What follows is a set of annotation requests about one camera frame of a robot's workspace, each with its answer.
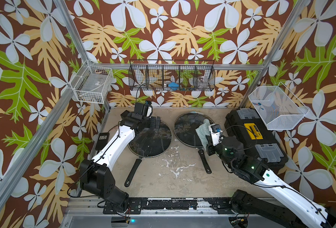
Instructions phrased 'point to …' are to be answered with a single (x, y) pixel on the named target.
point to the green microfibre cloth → (203, 130)
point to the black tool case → (246, 124)
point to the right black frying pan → (203, 157)
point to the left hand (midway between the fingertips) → (154, 118)
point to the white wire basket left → (92, 83)
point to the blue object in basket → (173, 86)
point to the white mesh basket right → (277, 107)
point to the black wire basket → (169, 75)
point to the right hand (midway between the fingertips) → (205, 135)
